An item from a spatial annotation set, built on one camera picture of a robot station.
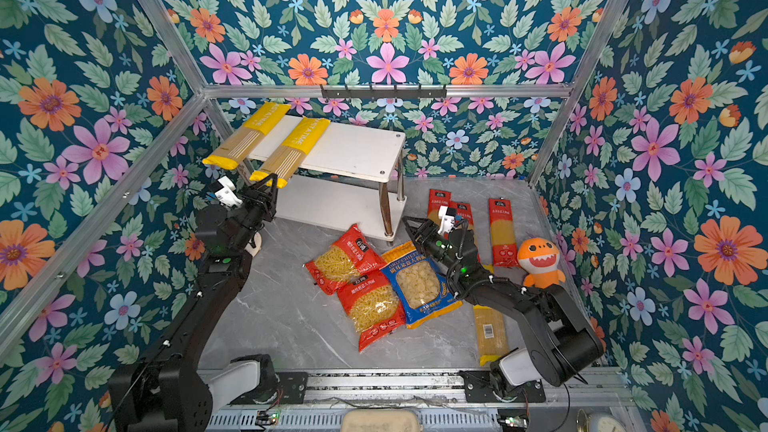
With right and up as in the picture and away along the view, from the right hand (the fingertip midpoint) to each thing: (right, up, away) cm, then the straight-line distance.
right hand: (404, 221), depth 79 cm
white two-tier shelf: (-22, +14, +36) cm, 44 cm away
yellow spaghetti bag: (-43, +20, 0) cm, 48 cm away
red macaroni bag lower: (-8, -24, +4) cm, 26 cm away
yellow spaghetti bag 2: (-30, +16, -4) cm, 34 cm away
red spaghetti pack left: (+12, +7, +32) cm, 35 cm away
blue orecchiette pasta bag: (+5, -19, +10) cm, 22 cm away
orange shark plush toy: (+41, -12, +10) cm, 43 cm away
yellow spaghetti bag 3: (+24, -31, +2) cm, 39 cm away
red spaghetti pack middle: (+22, +2, +29) cm, 36 cm away
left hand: (-29, +13, -11) cm, 34 cm away
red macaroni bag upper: (-17, -12, +13) cm, 24 cm away
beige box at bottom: (-5, -45, -12) cm, 46 cm away
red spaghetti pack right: (+34, -5, +24) cm, 42 cm away
